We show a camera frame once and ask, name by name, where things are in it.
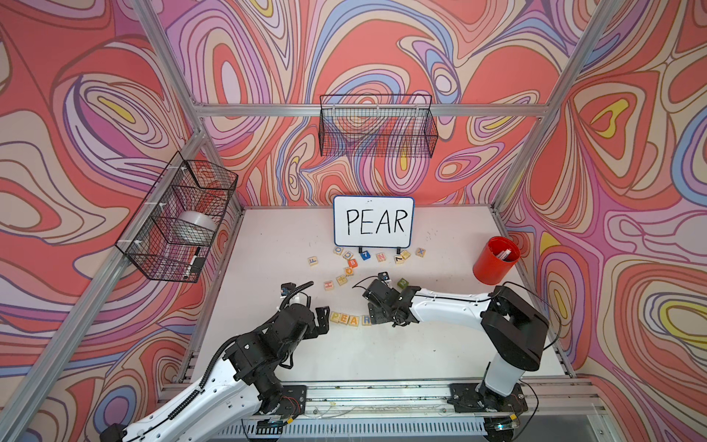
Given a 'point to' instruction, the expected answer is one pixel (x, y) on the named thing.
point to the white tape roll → (194, 226)
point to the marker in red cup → (503, 255)
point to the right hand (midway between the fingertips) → (386, 317)
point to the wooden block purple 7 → (399, 260)
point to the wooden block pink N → (381, 257)
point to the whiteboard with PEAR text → (369, 221)
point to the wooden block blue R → (366, 320)
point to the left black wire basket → (170, 235)
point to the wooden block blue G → (348, 254)
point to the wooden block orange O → (349, 271)
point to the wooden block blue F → (313, 261)
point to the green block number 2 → (402, 283)
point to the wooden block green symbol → (341, 280)
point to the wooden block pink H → (329, 285)
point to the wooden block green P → (335, 317)
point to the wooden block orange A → (353, 320)
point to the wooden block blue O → (339, 250)
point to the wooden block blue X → (421, 252)
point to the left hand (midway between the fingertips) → (319, 315)
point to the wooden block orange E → (344, 319)
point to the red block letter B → (352, 263)
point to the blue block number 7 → (365, 255)
